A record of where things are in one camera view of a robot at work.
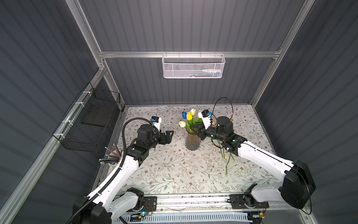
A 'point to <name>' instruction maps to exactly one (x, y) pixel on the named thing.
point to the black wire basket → (87, 125)
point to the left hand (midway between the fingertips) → (169, 132)
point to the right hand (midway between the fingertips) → (193, 126)
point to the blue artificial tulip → (184, 115)
